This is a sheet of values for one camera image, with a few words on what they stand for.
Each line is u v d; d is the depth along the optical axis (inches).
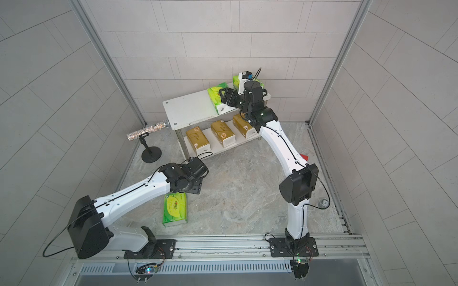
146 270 25.8
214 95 29.4
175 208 29.7
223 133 37.0
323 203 31.7
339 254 28.2
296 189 21.7
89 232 14.9
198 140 36.2
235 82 32.9
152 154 39.4
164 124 35.8
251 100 22.5
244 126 39.2
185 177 22.3
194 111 30.3
